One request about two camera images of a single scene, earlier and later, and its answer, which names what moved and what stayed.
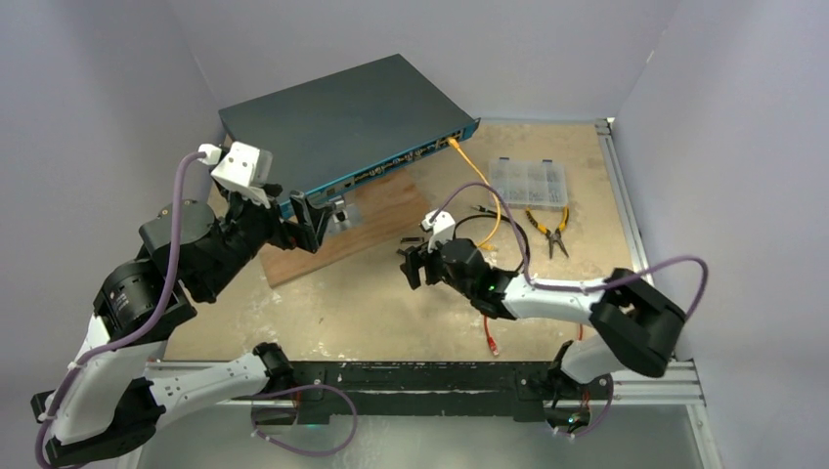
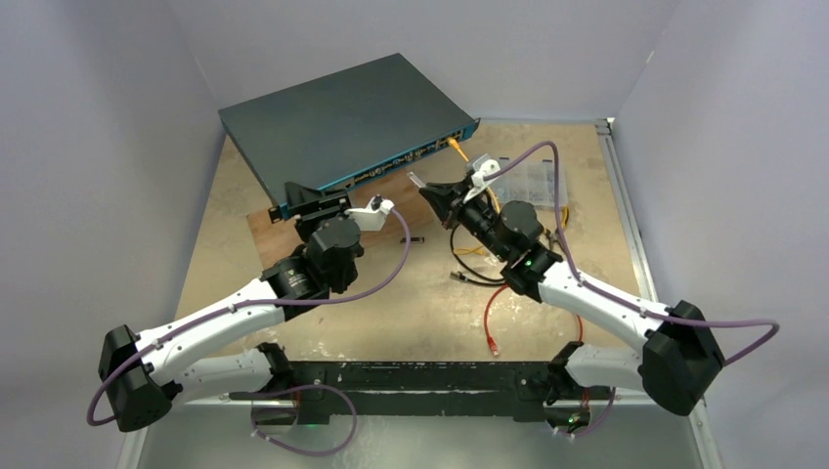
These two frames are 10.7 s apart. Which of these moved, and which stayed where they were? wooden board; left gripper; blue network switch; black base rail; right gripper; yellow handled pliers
Moved: left gripper; right gripper
Stayed: wooden board; yellow handled pliers; blue network switch; black base rail
